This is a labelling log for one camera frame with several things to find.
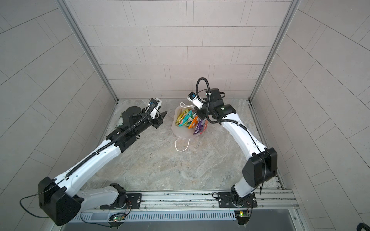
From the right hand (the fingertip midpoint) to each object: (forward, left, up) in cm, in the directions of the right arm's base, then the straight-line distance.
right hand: (195, 105), depth 80 cm
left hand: (-6, +15, +6) cm, 17 cm away
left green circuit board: (-46, +39, -21) cm, 64 cm away
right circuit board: (-49, -19, -27) cm, 59 cm away
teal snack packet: (+2, +5, -11) cm, 12 cm away
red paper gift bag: (-2, +6, -14) cm, 15 cm away
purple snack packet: (-5, -2, -13) cm, 14 cm away
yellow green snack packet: (+2, +9, -12) cm, 15 cm away
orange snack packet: (-2, +1, -14) cm, 14 cm away
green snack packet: (+7, +52, -21) cm, 57 cm away
